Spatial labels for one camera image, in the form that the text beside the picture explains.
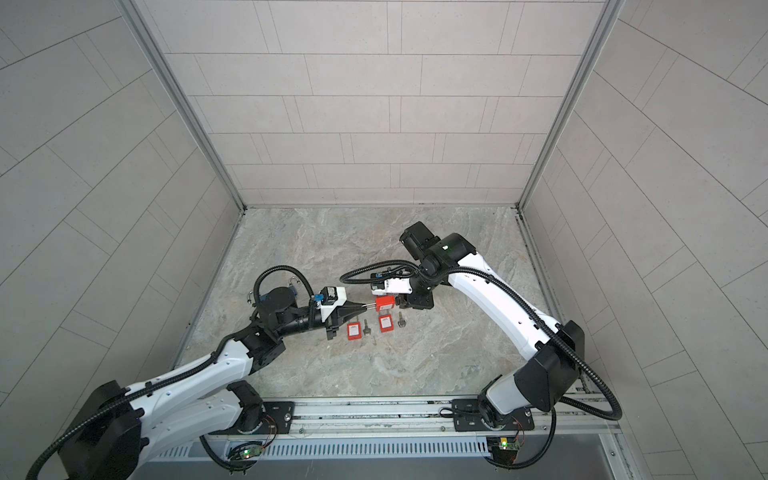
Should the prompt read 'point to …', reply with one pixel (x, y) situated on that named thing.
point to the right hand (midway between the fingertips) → (402, 297)
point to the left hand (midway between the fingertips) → (369, 309)
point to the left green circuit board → (251, 451)
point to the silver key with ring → (401, 323)
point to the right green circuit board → (506, 445)
